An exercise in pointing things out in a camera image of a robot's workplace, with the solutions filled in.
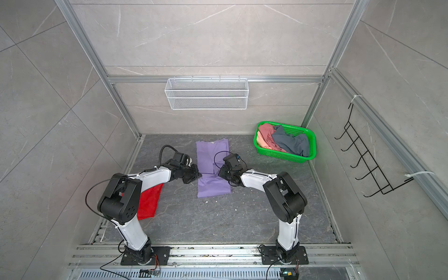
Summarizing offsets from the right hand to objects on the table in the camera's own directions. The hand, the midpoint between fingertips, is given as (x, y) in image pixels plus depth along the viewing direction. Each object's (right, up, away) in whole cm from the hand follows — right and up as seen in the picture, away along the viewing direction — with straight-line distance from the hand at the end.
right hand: (220, 170), depth 96 cm
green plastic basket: (+41, +7, +5) cm, 42 cm away
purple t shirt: (-7, +7, +13) cm, 16 cm away
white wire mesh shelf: (-8, +45, +3) cm, 45 cm away
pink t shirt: (+27, +19, +8) cm, 34 cm away
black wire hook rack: (+58, 0, -38) cm, 69 cm away
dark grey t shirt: (+48, +15, +11) cm, 52 cm away
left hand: (-9, 0, -2) cm, 9 cm away
